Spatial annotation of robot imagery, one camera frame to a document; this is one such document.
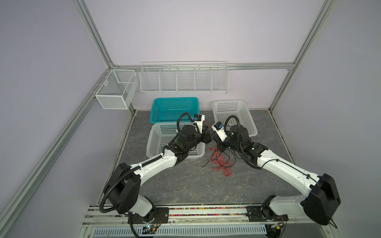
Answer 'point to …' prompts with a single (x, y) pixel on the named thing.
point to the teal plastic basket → (167, 110)
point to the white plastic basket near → (161, 134)
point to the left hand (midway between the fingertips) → (213, 129)
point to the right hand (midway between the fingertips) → (213, 137)
